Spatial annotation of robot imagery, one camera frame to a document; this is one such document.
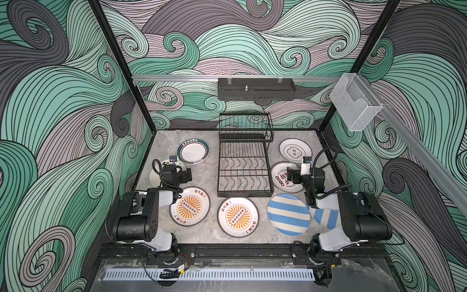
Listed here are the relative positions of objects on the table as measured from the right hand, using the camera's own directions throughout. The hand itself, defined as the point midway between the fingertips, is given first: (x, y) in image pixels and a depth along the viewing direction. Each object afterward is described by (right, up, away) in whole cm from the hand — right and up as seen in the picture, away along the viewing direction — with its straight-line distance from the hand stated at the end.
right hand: (295, 167), depth 94 cm
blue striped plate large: (-7, -21, -11) cm, 24 cm away
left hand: (-62, 0, +1) cm, 62 cm away
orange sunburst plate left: (-53, -19, -8) cm, 57 cm away
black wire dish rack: (-26, +4, +10) cm, 28 cm away
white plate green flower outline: (+5, +9, +17) cm, 19 cm away
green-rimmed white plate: (-57, +8, +14) cm, 59 cm away
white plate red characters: (-8, -7, +2) cm, 11 cm away
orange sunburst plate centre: (-31, -22, -10) cm, 40 cm away
